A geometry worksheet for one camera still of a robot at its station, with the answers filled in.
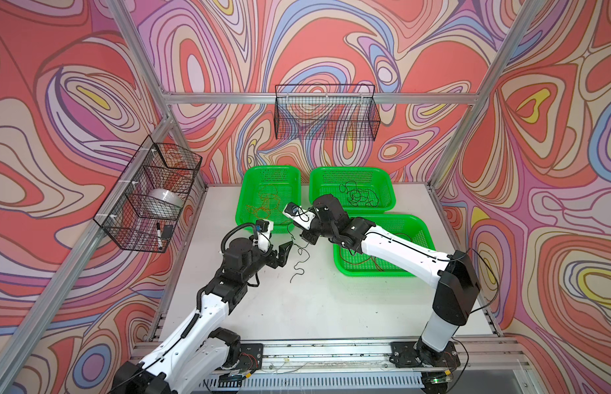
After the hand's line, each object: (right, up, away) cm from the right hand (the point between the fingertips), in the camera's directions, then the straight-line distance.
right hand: (299, 225), depth 80 cm
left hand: (-5, -4, -3) cm, 7 cm away
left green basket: (-7, +19, +38) cm, 43 cm away
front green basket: (+45, -2, +16) cm, 48 cm away
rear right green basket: (+12, +20, +40) cm, 46 cm away
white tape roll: (-39, +7, -10) cm, 41 cm away
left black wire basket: (-46, +5, -9) cm, 47 cm away
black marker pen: (-41, -3, -8) cm, 42 cm away
